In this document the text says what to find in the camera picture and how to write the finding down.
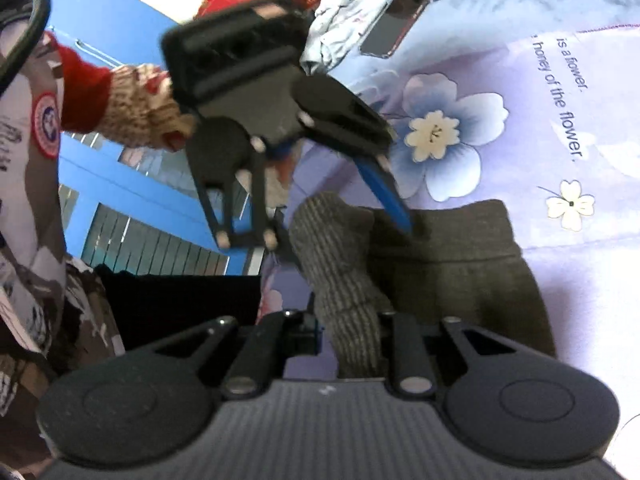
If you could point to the person's camouflage jacket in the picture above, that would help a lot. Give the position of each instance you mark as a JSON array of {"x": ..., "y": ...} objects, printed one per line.
[{"x": 25, "y": 210}]

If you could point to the person's left hand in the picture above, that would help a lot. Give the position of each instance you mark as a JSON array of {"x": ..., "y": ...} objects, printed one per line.
[{"x": 145, "y": 105}]

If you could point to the purple floral bedsheet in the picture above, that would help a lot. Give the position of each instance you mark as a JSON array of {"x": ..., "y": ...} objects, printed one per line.
[{"x": 560, "y": 125}]

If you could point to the smartphone with red case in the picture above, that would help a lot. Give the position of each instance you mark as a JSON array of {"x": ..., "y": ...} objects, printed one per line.
[{"x": 392, "y": 27}]

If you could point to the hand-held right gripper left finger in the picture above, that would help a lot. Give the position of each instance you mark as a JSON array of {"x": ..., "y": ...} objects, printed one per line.
[{"x": 302, "y": 335}]

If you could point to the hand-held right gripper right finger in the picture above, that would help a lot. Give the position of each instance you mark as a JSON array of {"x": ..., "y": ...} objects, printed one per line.
[{"x": 400, "y": 342}]

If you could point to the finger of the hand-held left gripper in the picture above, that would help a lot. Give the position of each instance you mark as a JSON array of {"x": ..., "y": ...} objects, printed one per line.
[
  {"x": 258, "y": 190},
  {"x": 385, "y": 195}
]

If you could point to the light floral cloth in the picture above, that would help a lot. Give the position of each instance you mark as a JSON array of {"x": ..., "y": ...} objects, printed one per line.
[{"x": 345, "y": 5}]

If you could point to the blue wardrobe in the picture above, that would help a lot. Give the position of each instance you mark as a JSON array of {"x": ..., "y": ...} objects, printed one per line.
[{"x": 125, "y": 200}]

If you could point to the dark pants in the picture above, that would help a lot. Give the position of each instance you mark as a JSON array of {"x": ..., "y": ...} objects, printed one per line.
[{"x": 450, "y": 270}]

